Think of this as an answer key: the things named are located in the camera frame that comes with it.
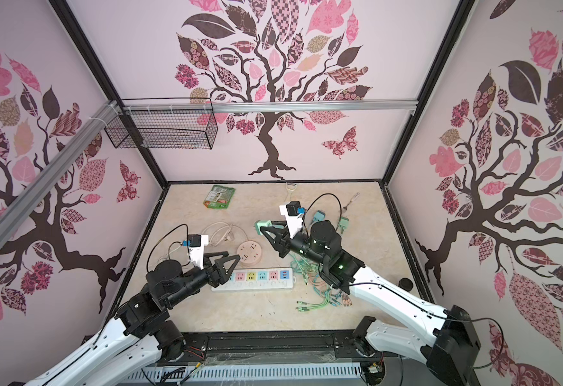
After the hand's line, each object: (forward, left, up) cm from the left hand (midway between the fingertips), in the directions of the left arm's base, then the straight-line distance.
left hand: (235, 260), depth 69 cm
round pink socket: (+12, -1, -20) cm, 23 cm away
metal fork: (+37, -43, -22) cm, 61 cm away
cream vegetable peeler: (+50, -17, -21) cm, 57 cm away
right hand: (+7, -10, +10) cm, 15 cm away
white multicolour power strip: (+2, -4, -19) cm, 20 cm away
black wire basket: (+55, +25, +11) cm, 61 cm away
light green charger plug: (+7, -8, +10) cm, 15 cm away
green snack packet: (+44, +18, -22) cm, 52 cm away
